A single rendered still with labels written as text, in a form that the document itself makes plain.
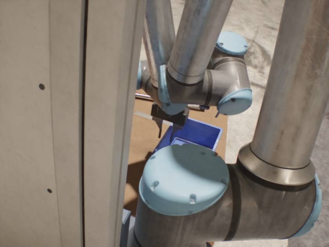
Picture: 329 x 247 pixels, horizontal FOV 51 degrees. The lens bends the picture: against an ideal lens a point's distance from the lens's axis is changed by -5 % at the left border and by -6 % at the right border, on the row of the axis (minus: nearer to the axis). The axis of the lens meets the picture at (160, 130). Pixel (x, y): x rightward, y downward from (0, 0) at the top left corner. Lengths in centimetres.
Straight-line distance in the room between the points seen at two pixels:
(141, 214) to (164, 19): 47
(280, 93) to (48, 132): 36
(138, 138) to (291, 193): 97
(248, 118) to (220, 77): 186
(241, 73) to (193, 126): 62
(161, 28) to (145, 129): 76
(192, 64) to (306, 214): 38
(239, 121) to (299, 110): 208
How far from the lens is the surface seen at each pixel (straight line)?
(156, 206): 60
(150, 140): 152
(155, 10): 87
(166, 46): 92
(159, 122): 133
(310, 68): 57
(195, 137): 151
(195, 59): 76
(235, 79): 89
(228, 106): 88
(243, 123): 265
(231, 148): 237
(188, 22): 71
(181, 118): 128
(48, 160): 47
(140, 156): 143
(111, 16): 33
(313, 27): 56
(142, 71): 111
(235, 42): 96
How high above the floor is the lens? 140
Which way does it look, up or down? 36 degrees down
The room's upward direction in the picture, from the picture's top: 10 degrees clockwise
